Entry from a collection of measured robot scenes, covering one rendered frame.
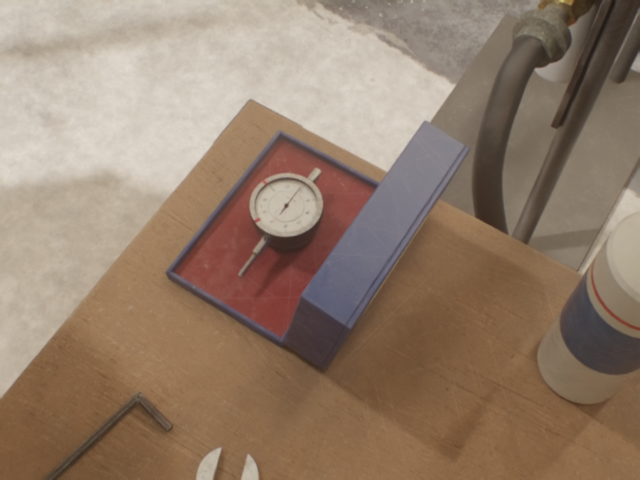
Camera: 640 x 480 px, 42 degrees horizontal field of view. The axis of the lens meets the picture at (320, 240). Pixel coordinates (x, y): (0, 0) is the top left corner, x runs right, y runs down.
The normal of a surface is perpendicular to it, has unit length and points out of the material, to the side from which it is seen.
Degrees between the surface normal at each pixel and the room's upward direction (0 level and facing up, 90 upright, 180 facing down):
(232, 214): 0
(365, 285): 9
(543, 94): 0
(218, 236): 0
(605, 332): 90
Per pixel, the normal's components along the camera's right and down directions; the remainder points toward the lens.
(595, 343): -0.68, 0.65
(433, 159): 0.14, -0.38
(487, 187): -0.04, 0.40
